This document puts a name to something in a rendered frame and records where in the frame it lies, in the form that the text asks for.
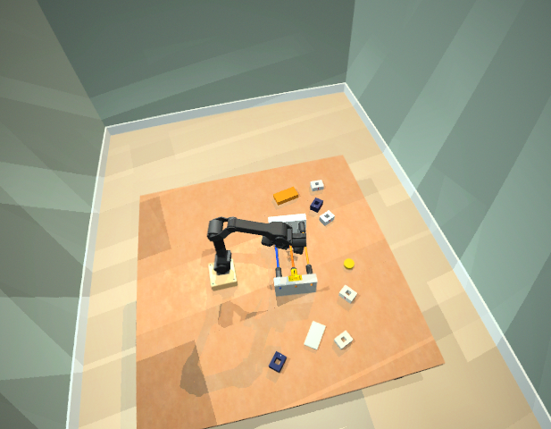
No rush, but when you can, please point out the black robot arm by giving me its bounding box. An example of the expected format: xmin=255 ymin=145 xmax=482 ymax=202
xmin=206 ymin=216 xmax=306 ymax=276

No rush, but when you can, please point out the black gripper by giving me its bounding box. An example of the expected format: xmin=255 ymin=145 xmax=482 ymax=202
xmin=261 ymin=236 xmax=304 ymax=255

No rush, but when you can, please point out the white flat rectangular panel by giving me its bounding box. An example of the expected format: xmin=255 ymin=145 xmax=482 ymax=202
xmin=304 ymin=321 xmax=325 ymax=350

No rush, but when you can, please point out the white block with red arrow mark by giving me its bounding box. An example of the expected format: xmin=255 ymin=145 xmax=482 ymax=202
xmin=310 ymin=180 xmax=324 ymax=191

